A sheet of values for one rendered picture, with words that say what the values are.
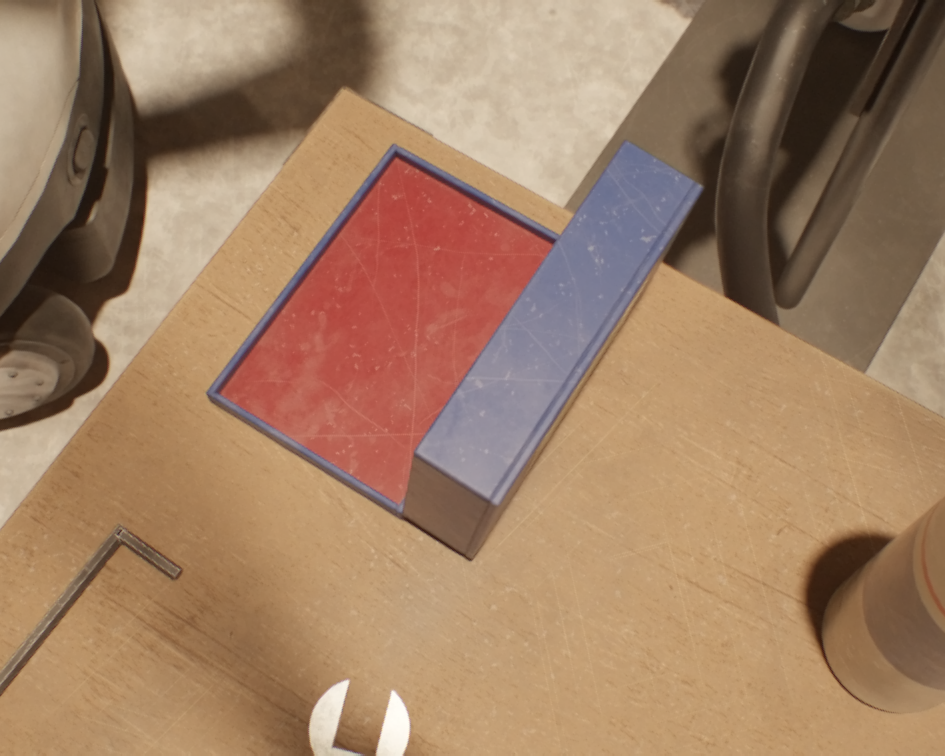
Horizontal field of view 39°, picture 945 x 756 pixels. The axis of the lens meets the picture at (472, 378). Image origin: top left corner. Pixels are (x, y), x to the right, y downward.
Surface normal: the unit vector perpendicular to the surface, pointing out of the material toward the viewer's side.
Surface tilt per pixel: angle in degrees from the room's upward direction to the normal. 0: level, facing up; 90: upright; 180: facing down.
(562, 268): 6
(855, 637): 90
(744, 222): 51
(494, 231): 0
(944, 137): 0
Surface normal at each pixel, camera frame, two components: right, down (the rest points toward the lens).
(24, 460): 0.00, -0.37
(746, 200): -0.04, 0.42
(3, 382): 0.29, 0.89
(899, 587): -1.00, 0.06
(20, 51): 0.82, -0.11
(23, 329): 0.63, 0.26
